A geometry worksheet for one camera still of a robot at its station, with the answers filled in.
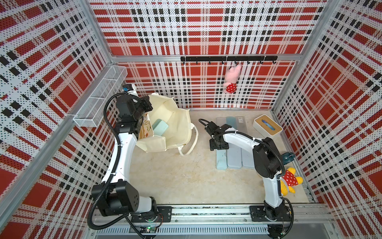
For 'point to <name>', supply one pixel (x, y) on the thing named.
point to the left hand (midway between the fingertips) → (150, 96)
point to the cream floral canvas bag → (179, 132)
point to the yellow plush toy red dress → (289, 179)
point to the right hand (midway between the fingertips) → (219, 146)
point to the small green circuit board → (148, 229)
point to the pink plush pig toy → (231, 77)
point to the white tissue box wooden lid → (267, 125)
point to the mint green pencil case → (221, 161)
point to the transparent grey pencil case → (221, 121)
